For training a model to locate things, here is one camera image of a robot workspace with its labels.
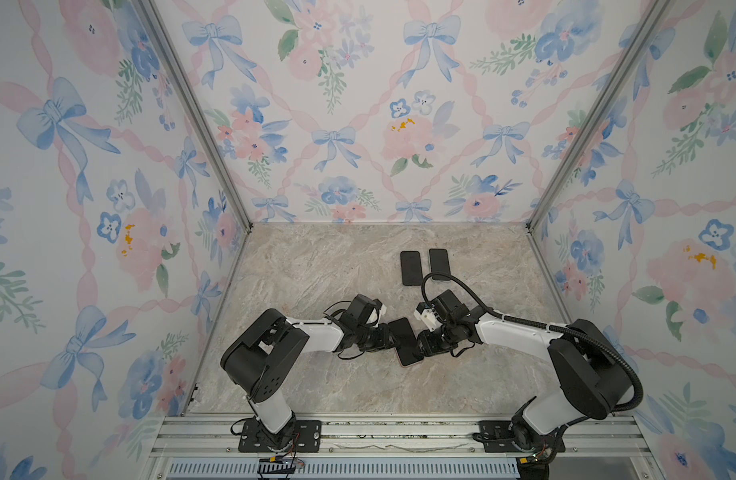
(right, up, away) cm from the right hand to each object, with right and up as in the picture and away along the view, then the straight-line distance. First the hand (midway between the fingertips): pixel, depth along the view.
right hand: (416, 348), depth 87 cm
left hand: (-5, +2, 0) cm, 6 cm away
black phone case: (+1, +22, +19) cm, 30 cm away
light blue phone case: (+12, +25, +23) cm, 36 cm away
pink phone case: (-3, +1, +4) cm, 5 cm away
